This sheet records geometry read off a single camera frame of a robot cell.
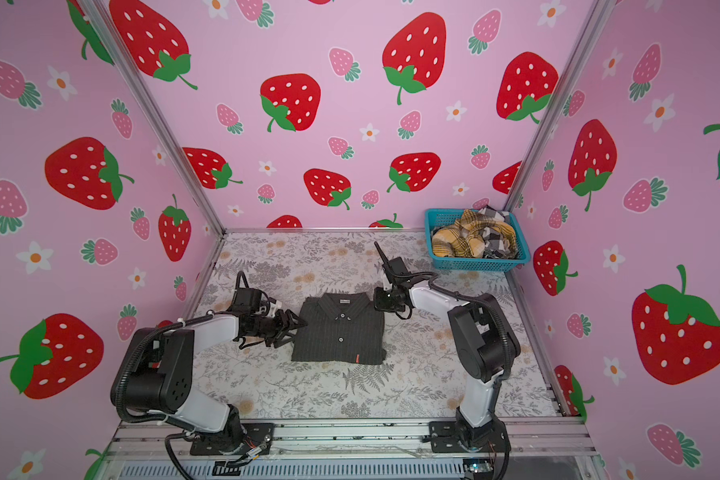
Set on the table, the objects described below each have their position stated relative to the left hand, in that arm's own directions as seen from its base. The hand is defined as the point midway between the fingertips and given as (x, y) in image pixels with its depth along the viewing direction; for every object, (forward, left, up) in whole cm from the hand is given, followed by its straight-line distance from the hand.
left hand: (302, 328), depth 91 cm
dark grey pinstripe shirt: (0, -13, 0) cm, 13 cm away
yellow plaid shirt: (+31, -56, +8) cm, 64 cm away
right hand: (+8, -22, +2) cm, 24 cm away
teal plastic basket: (+45, -48, +6) cm, 66 cm away
